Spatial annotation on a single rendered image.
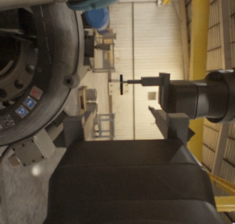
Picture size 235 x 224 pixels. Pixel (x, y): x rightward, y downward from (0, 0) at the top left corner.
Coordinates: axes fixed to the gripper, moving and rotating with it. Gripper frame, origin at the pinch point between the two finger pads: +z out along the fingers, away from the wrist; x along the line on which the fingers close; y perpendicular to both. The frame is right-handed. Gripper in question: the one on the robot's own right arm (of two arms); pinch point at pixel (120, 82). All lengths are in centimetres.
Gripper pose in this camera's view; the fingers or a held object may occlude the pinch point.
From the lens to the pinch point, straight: 23.6
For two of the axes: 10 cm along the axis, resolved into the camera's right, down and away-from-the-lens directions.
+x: 0.1, -2.6, 9.7
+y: 0.3, 9.7, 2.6
